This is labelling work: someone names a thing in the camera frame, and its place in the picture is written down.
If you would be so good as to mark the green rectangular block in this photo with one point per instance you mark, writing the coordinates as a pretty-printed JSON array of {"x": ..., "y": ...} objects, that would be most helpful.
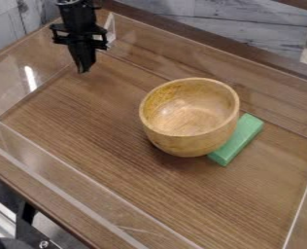
[{"x": 248, "y": 127}]

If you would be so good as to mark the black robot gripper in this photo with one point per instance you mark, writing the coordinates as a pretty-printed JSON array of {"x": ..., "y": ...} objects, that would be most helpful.
[{"x": 79, "y": 28}]

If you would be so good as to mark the clear acrylic corner bracket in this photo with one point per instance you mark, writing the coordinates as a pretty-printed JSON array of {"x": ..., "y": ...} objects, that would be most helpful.
[{"x": 109, "y": 26}]

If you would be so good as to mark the brown wooden bowl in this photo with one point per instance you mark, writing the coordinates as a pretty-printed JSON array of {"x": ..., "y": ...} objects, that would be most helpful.
[{"x": 188, "y": 116}]

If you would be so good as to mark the black table leg bracket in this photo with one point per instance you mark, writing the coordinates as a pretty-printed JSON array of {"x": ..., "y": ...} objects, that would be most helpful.
[{"x": 26, "y": 232}]

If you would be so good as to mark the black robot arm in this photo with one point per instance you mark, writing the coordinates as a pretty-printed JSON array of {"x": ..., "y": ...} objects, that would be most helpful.
[{"x": 76, "y": 2}]

